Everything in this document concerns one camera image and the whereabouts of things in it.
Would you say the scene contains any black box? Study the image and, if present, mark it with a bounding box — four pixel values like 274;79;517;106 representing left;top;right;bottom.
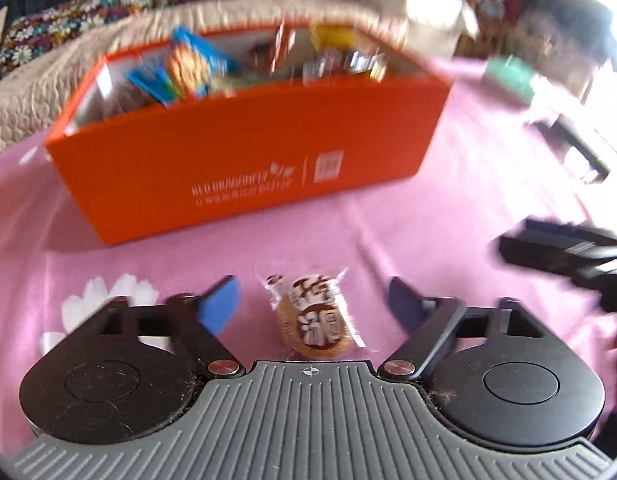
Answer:
553;115;612;186

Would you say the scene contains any quilted cream cover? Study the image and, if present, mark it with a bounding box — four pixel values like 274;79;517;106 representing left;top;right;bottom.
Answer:
0;0;414;161

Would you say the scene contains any blue cookie packet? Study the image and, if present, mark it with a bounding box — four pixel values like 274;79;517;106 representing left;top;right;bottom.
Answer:
166;26;242;98

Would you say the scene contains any silver snack packet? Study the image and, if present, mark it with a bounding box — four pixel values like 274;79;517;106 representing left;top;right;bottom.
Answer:
301;50;389;84

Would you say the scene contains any white cloth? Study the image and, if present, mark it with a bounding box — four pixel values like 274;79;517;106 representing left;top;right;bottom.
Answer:
339;0;480;56

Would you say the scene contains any round brown cookie packet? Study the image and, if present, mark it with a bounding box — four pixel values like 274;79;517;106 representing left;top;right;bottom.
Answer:
262;265;370;361

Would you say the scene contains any pink tablecloth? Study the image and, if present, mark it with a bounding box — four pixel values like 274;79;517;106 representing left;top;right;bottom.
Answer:
0;55;617;456

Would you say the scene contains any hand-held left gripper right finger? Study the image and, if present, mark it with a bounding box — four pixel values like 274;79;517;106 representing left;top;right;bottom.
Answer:
379;276;549;380

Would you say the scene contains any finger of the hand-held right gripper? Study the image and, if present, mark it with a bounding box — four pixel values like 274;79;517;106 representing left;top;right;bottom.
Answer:
499;217;617;272

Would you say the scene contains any floral cushion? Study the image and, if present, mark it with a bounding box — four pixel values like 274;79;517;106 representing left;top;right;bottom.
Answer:
0;0;154;61

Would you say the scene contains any orange cardboard box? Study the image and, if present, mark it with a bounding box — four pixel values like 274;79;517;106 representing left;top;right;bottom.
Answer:
43;20;452;247

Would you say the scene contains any yellow crinkled snack packet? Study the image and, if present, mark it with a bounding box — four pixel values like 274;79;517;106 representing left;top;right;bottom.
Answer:
311;25;360;57

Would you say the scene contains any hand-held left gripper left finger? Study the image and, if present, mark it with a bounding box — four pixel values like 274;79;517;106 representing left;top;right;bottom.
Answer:
82;275;240;379

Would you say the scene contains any teal tissue pack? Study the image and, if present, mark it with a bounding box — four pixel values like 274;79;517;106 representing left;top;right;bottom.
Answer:
483;56;542;107

